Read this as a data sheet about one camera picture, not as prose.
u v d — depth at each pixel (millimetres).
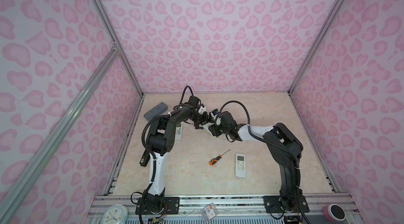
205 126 970
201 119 898
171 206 740
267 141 510
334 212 666
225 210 721
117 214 693
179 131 977
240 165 839
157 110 1074
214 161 857
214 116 874
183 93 885
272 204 735
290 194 636
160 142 579
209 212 694
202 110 967
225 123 786
